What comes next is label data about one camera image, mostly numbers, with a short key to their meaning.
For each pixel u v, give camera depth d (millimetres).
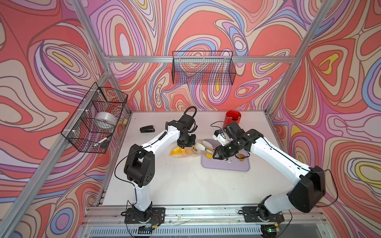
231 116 1038
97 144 708
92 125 678
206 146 861
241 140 559
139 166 482
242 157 636
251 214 728
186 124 702
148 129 1056
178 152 928
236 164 908
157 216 724
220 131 719
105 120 727
